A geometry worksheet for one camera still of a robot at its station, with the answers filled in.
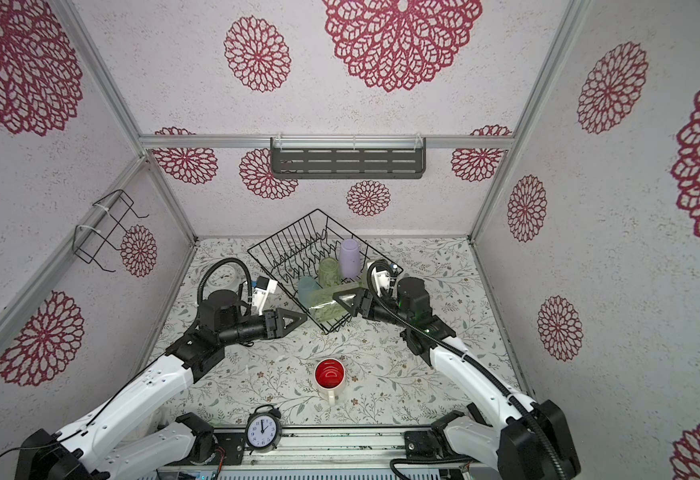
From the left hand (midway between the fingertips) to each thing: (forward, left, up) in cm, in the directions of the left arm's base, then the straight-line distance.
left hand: (302, 323), depth 72 cm
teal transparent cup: (+25, +3, -19) cm, 32 cm away
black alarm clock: (-19, +11, -19) cm, 29 cm away
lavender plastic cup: (+30, -12, -11) cm, 35 cm away
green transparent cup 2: (+31, -4, -21) cm, 38 cm away
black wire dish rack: (+38, +3, -21) cm, 44 cm away
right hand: (+5, -9, +5) cm, 11 cm away
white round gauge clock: (+28, +31, -17) cm, 45 cm away
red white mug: (-5, -6, -21) cm, 22 cm away
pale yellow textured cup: (+26, -17, -18) cm, 36 cm away
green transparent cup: (+1, -6, +6) cm, 9 cm away
